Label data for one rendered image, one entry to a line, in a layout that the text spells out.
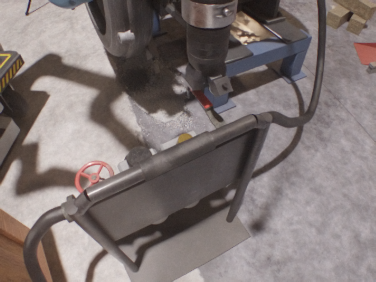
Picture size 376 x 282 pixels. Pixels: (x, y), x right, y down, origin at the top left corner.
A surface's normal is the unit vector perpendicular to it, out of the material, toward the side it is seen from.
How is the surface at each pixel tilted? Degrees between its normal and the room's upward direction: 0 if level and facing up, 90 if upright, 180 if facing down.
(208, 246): 0
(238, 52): 0
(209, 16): 90
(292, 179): 0
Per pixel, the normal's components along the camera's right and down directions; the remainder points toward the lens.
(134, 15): 0.47, 0.79
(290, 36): 0.00, -0.58
